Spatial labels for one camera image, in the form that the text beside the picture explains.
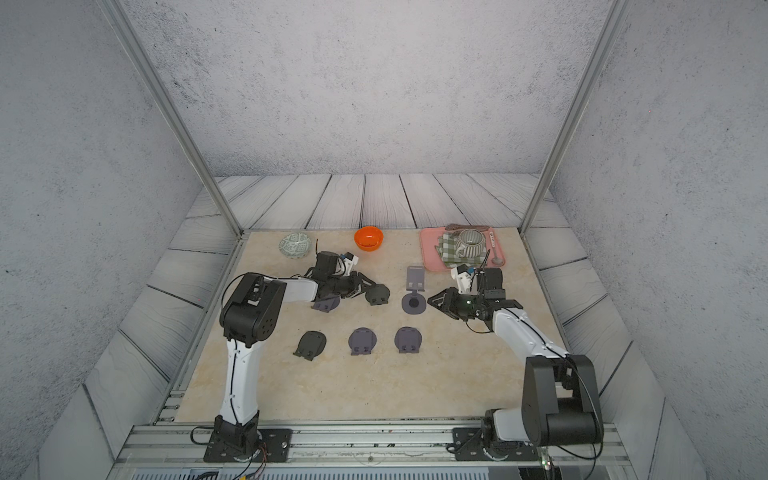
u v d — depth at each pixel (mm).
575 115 870
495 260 1111
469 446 715
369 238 1147
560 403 420
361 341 912
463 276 812
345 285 936
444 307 769
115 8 691
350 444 751
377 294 1018
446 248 1145
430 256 1138
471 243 1054
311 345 915
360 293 976
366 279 986
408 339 912
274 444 727
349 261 984
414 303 988
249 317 593
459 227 1226
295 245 1147
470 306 743
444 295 797
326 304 976
